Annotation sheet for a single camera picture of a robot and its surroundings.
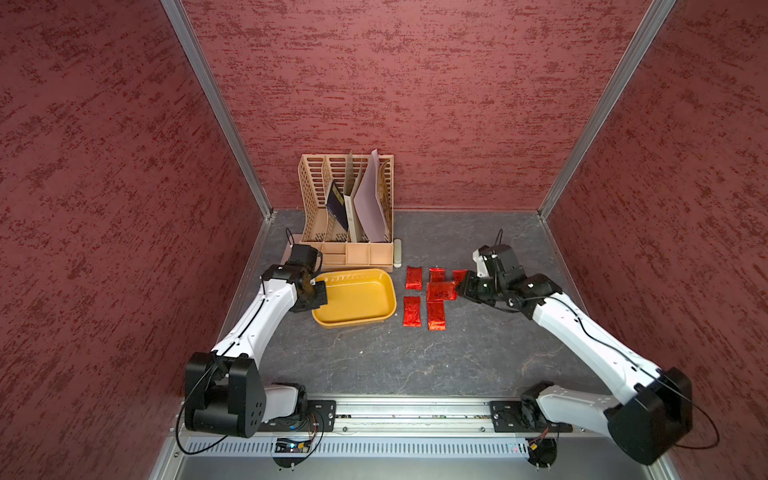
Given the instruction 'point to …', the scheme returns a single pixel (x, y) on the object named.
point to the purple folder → (371, 205)
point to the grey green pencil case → (397, 261)
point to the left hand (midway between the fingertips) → (315, 307)
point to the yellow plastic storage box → (355, 297)
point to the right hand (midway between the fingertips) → (453, 292)
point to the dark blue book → (336, 204)
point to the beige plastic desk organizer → (349, 204)
